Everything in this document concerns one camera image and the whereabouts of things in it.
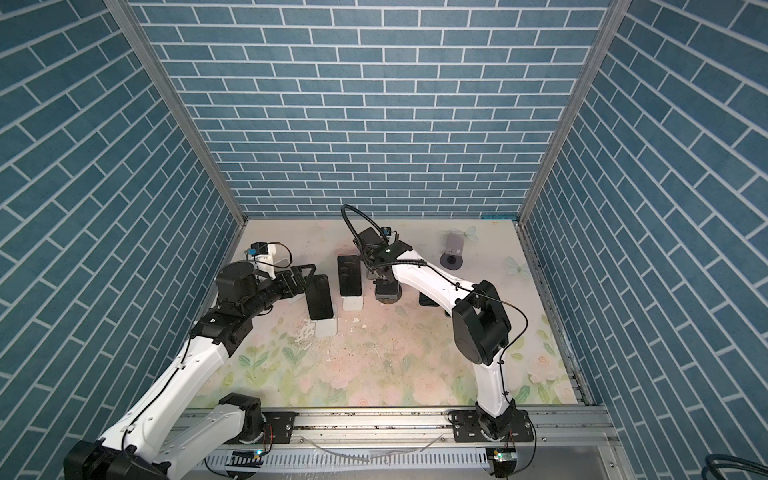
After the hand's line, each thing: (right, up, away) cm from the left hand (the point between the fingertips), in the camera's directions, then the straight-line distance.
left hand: (312, 270), depth 77 cm
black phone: (+19, -8, +22) cm, 30 cm away
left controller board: (-15, -46, -5) cm, 48 cm away
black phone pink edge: (+8, -3, +13) cm, 15 cm away
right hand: (+19, -1, +14) cm, 23 cm away
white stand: (0, -19, +14) cm, 24 cm away
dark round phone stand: (+19, -11, +19) cm, 29 cm away
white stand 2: (+7, -12, +19) cm, 24 cm away
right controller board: (+49, -47, -3) cm, 68 cm away
